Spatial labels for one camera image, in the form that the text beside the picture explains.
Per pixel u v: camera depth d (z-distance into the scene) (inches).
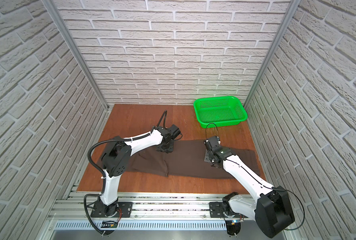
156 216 29.1
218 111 46.2
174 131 29.9
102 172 21.2
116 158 20.3
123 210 28.9
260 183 17.4
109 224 28.5
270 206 15.6
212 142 25.8
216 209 29.1
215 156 23.0
